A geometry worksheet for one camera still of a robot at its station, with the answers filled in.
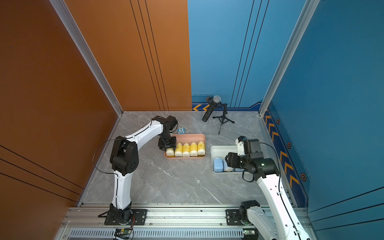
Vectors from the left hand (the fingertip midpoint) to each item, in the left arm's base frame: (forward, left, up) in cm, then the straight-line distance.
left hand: (173, 147), depth 94 cm
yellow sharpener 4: (-3, -13, +3) cm, 14 cm away
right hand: (-13, -33, +12) cm, 37 cm away
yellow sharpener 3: (-3, -9, +3) cm, 10 cm away
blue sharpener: (-12, -27, +1) cm, 30 cm away
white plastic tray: (+2, -32, -7) cm, 32 cm away
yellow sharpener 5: (-2, -18, +3) cm, 18 cm away
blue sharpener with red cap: (-14, -31, +2) cm, 35 cm away
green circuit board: (-43, +20, -8) cm, 48 cm away
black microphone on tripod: (+22, -25, +18) cm, 38 cm away
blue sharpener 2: (-15, -39, +1) cm, 41 cm away
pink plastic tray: (+12, -10, -6) cm, 17 cm away
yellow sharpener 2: (-5, -4, +2) cm, 7 cm away
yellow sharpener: (-5, +1, +2) cm, 5 cm away
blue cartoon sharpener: (+16, -4, -3) cm, 17 cm away
